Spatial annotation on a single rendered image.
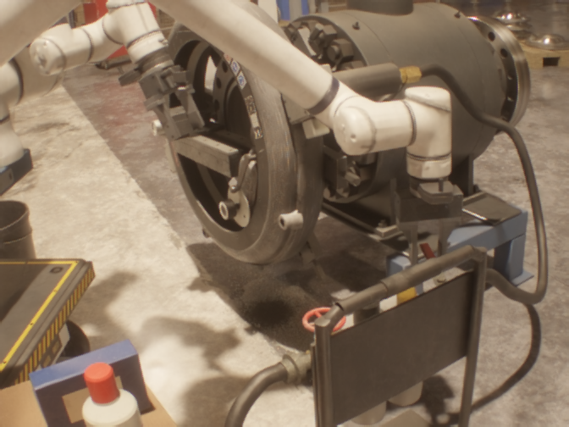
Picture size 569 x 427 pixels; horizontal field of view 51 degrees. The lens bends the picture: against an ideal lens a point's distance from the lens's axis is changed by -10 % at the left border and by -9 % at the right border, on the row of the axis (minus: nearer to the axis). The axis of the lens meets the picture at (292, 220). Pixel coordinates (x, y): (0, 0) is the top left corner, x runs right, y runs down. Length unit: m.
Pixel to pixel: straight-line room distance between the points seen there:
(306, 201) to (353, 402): 0.56
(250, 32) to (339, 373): 0.61
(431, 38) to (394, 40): 0.14
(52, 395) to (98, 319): 1.28
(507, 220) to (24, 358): 1.45
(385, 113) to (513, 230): 1.04
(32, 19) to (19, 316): 0.87
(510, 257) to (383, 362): 1.07
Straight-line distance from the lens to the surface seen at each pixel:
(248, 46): 1.17
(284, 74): 1.20
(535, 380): 1.78
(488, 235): 2.00
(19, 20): 0.98
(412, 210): 1.26
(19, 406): 1.07
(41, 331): 1.55
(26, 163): 1.73
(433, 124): 1.19
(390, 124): 1.15
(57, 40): 1.41
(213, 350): 1.92
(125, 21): 1.42
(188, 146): 1.87
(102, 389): 0.69
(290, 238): 1.61
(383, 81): 1.50
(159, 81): 1.37
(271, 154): 1.48
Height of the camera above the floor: 1.09
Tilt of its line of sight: 24 degrees down
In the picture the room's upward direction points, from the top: 5 degrees counter-clockwise
